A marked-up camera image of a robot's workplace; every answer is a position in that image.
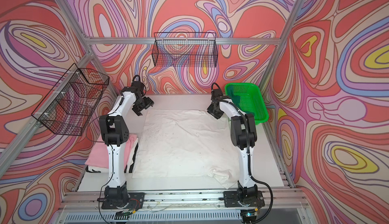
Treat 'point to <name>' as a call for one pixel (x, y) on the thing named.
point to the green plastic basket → (248, 98)
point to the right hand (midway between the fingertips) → (213, 116)
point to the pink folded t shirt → (99, 156)
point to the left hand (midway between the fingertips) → (151, 107)
